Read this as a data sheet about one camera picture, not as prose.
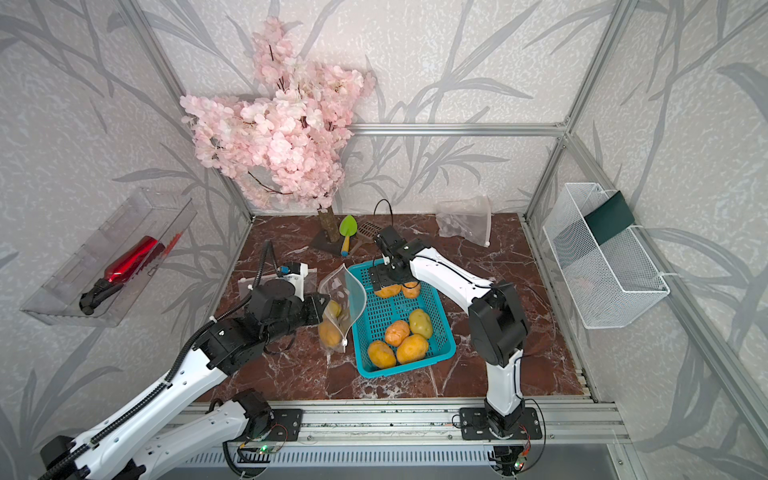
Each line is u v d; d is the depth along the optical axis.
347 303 0.85
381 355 0.80
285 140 0.62
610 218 0.71
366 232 1.13
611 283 0.59
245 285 0.99
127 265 0.64
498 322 0.49
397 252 0.65
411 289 0.95
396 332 0.84
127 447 0.41
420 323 0.87
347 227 1.16
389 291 0.94
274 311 0.54
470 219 1.19
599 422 0.76
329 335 0.80
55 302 0.57
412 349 0.80
